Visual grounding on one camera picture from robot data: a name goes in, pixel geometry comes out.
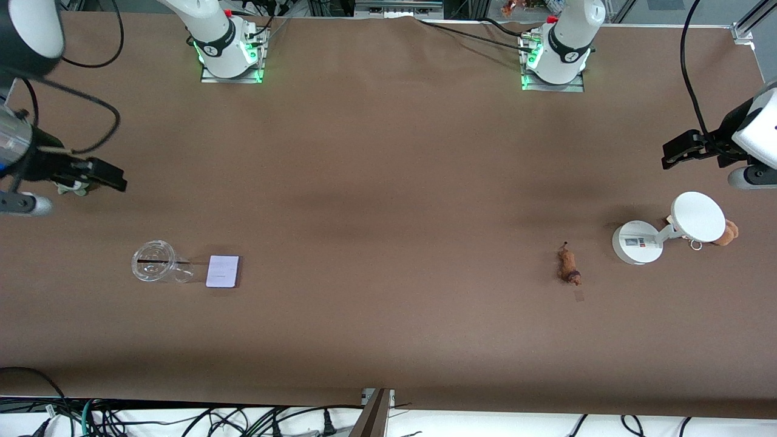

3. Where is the brown lion statue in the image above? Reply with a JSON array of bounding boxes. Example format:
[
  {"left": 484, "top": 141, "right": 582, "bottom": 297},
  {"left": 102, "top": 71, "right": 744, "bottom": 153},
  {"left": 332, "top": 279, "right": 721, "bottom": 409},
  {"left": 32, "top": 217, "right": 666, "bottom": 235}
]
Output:
[{"left": 557, "top": 242, "right": 582, "bottom": 286}]

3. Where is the grey totoro plush toy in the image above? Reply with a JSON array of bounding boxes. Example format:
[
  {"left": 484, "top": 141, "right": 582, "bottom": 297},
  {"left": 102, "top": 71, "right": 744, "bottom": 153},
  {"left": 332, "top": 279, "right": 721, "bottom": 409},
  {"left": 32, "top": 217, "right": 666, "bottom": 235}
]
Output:
[{"left": 58, "top": 180, "right": 101, "bottom": 197}]

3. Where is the clear plastic cup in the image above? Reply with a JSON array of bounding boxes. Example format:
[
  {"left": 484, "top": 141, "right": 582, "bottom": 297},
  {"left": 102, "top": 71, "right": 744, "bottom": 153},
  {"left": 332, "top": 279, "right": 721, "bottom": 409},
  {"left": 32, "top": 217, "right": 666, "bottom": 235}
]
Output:
[{"left": 131, "top": 240, "right": 195, "bottom": 284}]

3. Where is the brown table cover sheet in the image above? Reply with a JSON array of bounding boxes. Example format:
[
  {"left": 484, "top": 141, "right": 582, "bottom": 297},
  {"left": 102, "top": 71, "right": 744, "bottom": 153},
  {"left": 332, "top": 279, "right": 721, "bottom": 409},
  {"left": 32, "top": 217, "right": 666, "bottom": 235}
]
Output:
[{"left": 0, "top": 11, "right": 777, "bottom": 419}]

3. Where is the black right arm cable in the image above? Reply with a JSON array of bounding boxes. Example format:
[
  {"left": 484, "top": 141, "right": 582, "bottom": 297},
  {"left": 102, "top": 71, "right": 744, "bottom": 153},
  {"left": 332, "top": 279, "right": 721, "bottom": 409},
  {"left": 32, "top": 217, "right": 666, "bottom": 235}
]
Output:
[{"left": 24, "top": 0, "right": 126, "bottom": 154}]

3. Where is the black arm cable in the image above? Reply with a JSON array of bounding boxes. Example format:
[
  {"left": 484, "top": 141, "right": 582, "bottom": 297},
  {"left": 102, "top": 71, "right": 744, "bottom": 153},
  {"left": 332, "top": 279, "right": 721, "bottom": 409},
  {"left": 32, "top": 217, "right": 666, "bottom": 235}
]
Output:
[
  {"left": 24, "top": 0, "right": 126, "bottom": 154},
  {"left": 679, "top": 0, "right": 724, "bottom": 152}
]

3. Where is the brown bear plush keychain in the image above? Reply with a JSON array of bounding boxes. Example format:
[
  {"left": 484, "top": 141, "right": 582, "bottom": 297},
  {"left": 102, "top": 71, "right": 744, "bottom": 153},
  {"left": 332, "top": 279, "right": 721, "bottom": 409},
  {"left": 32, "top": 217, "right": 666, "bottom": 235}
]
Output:
[{"left": 711, "top": 220, "right": 739, "bottom": 246}]

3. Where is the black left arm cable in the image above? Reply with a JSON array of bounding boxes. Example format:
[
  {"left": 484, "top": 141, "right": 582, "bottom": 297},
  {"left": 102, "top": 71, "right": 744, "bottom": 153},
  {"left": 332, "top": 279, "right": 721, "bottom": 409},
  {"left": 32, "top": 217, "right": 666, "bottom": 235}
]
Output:
[{"left": 679, "top": 0, "right": 724, "bottom": 152}]

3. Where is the aluminium frame post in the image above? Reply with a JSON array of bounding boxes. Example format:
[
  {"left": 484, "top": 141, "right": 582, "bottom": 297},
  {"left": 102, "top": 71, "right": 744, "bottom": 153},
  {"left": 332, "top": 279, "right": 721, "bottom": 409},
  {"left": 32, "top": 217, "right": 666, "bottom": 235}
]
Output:
[{"left": 731, "top": 0, "right": 777, "bottom": 43}]

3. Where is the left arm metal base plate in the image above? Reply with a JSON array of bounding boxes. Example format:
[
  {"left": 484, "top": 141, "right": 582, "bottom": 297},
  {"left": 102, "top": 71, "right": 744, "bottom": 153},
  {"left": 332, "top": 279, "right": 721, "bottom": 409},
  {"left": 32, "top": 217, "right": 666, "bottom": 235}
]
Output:
[{"left": 520, "top": 33, "right": 585, "bottom": 93}]

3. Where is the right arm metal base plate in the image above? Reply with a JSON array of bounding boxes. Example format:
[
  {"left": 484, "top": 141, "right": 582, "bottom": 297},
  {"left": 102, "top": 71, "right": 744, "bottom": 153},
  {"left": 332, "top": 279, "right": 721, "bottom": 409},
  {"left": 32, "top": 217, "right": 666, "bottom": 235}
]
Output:
[{"left": 200, "top": 27, "right": 266, "bottom": 84}]

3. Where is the black base power cable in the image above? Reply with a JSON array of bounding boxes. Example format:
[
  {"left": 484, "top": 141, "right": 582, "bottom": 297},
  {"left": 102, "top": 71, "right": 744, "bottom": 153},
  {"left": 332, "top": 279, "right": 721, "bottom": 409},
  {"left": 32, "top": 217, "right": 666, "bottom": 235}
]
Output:
[
  {"left": 483, "top": 17, "right": 533, "bottom": 38},
  {"left": 418, "top": 19, "right": 529, "bottom": 50}
]

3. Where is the silver metal rail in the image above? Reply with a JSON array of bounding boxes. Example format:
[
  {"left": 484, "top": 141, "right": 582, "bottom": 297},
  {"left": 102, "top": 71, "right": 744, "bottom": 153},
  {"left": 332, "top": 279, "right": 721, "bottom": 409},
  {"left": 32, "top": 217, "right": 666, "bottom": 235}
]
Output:
[{"left": 355, "top": 0, "right": 444, "bottom": 19}]

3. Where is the table frame beam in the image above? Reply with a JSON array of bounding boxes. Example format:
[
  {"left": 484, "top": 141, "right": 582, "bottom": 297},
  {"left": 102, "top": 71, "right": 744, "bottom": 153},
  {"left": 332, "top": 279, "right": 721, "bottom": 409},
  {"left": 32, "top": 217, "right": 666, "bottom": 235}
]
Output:
[{"left": 349, "top": 388, "right": 396, "bottom": 437}]

